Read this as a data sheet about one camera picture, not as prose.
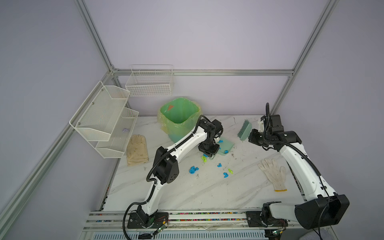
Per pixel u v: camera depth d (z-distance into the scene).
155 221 0.73
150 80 0.96
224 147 0.92
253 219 0.73
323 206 0.38
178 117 1.07
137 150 1.00
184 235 0.70
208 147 0.74
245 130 0.88
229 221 0.75
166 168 0.52
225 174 0.88
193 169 0.91
